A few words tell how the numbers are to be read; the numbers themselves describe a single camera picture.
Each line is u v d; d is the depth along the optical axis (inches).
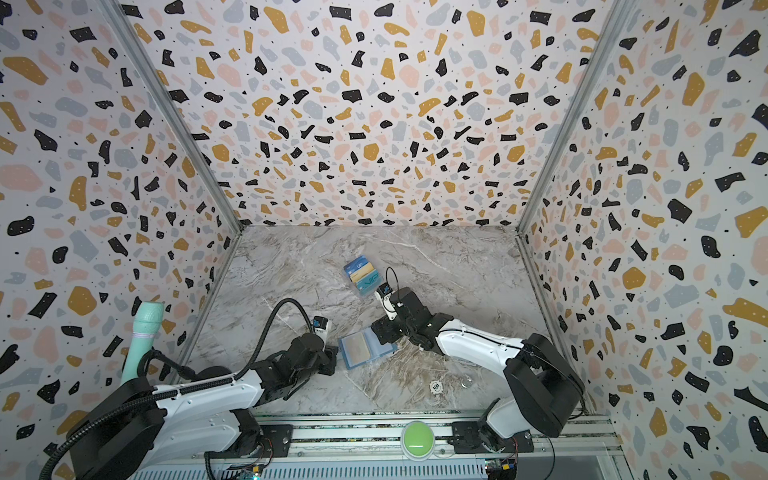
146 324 23.0
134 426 16.0
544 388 17.2
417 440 28.4
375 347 35.4
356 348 35.4
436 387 32.8
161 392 17.8
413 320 25.9
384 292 30.0
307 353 25.7
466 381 32.0
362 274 39.7
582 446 29.5
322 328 30.4
